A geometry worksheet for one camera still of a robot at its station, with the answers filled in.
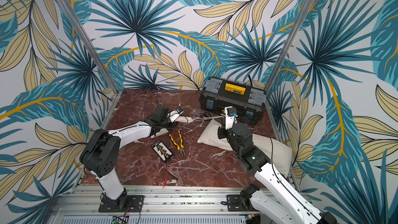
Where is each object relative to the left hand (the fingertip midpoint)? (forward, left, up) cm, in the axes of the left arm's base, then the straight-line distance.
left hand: (174, 119), depth 95 cm
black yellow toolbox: (+8, -45, +9) cm, 46 cm away
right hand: (-14, -21, +20) cm, 33 cm away
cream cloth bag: (-16, +3, +12) cm, 21 cm away
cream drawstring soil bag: (-9, -9, +14) cm, 19 cm away
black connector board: (-17, +5, -7) cm, 20 cm away
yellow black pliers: (-16, -5, -7) cm, 18 cm away
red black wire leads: (-30, -2, -8) cm, 32 cm away
